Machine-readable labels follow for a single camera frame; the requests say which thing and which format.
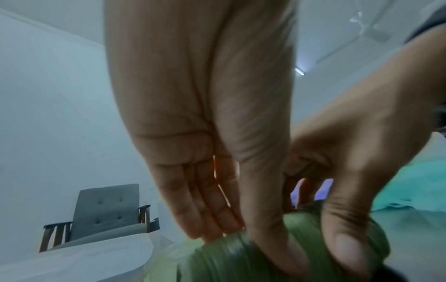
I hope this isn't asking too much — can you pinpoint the black chair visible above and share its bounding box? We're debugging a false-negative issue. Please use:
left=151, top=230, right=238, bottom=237
left=39, top=184, right=161, bottom=253

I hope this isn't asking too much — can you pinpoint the purple bag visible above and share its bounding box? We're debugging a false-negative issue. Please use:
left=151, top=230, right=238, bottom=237
left=290, top=179, right=332, bottom=208

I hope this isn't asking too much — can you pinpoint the clear lid pink handle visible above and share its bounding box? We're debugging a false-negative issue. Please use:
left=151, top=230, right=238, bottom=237
left=0, top=234, right=154, bottom=282

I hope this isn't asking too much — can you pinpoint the person's right hand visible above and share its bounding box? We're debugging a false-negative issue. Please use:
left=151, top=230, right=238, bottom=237
left=283, top=24, right=446, bottom=279

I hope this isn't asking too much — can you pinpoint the olive green bag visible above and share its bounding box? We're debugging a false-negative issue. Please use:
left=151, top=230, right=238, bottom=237
left=175, top=203, right=391, bottom=282

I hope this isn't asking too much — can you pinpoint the person's left hand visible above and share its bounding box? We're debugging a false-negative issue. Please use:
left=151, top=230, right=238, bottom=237
left=104, top=0, right=311, bottom=276

